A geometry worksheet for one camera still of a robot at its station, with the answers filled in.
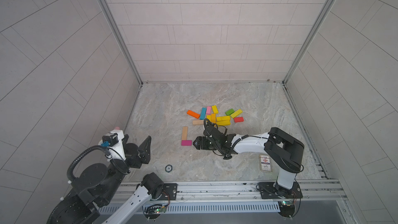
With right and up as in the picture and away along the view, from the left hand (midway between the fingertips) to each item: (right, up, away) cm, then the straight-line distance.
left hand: (144, 135), depth 55 cm
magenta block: (+11, -13, +31) cm, 36 cm away
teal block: (+20, +3, +44) cm, 48 cm away
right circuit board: (+59, -36, +13) cm, 70 cm away
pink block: (+24, +5, +44) cm, 51 cm away
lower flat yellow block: (+33, -3, +40) cm, 52 cm away
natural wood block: (+10, -8, +34) cm, 36 cm away
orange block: (+14, +2, +44) cm, 46 cm away
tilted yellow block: (+42, +2, +44) cm, 60 cm away
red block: (+43, -1, +42) cm, 60 cm away
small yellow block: (+28, +5, +44) cm, 53 cm away
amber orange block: (+27, 0, +41) cm, 49 cm away
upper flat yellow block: (+33, 0, +41) cm, 53 cm away
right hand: (+17, -14, +30) cm, 37 cm away
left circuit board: (0, -35, +10) cm, 37 cm away
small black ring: (+3, -23, +23) cm, 33 cm away
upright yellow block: (+24, 0, +41) cm, 48 cm away
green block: (+38, +3, +44) cm, 58 cm away
